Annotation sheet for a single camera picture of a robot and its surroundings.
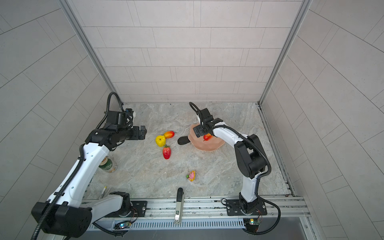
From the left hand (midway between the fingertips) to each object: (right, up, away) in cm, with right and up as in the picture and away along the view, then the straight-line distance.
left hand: (142, 128), depth 76 cm
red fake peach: (+35, -7, +17) cm, 40 cm away
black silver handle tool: (+21, -35, -7) cm, 41 cm away
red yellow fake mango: (+10, -6, +19) cm, 22 cm away
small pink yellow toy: (+26, -25, +1) cm, 36 cm away
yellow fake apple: (+6, -9, +13) cm, 17 cm away
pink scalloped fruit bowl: (+30, -11, +17) cm, 36 cm away
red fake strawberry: (+11, -15, +10) cm, 21 cm away
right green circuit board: (+54, -44, -8) cm, 70 cm away
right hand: (+31, -1, +18) cm, 36 cm away
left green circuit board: (-4, -42, -11) cm, 44 cm away
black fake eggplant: (+19, -9, +17) cm, 27 cm away
